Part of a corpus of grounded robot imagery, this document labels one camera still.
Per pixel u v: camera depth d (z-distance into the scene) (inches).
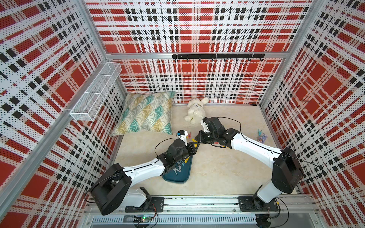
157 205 29.0
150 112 36.8
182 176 32.3
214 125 25.2
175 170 33.3
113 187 16.7
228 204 29.5
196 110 40.8
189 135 39.6
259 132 40.6
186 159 34.8
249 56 34.8
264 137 37.5
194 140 31.6
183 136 30.0
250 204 28.7
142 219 27.3
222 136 24.2
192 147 28.3
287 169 17.1
